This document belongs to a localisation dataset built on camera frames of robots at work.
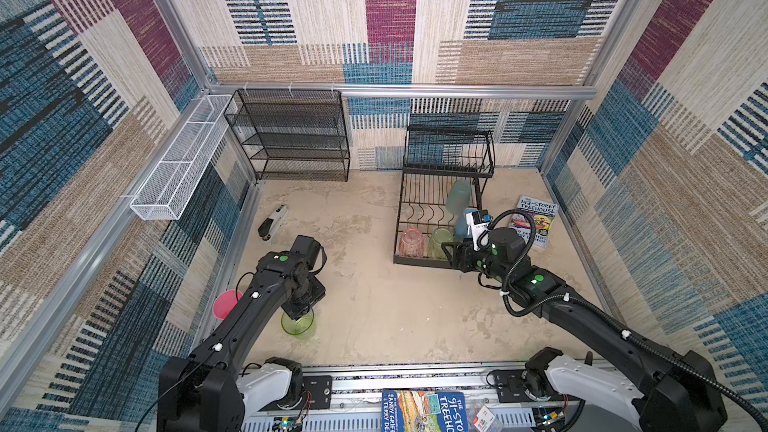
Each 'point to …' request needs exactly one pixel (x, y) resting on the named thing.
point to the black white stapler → (270, 225)
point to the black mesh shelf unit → (292, 134)
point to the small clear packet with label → (482, 417)
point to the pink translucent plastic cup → (411, 242)
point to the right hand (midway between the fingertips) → (456, 247)
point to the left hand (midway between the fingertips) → (316, 301)
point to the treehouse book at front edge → (424, 411)
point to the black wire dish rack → (441, 186)
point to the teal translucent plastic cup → (459, 197)
